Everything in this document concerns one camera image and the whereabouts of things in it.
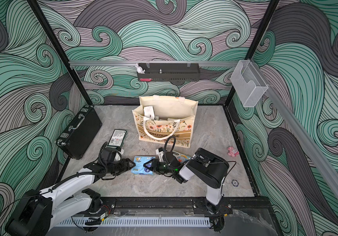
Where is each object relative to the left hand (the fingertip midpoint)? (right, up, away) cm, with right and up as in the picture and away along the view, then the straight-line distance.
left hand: (132, 165), depth 84 cm
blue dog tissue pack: (+4, +2, 0) cm, 5 cm away
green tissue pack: (-12, +14, +9) cm, 20 cm away
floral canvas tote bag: (+15, +28, +11) cm, 33 cm away
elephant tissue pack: (+10, +31, -4) cm, 32 cm away
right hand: (+7, -2, -2) cm, 7 cm away
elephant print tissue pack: (+28, +4, +2) cm, 29 cm away
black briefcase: (-30, +17, -4) cm, 35 cm away
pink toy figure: (+61, +6, +6) cm, 62 cm away
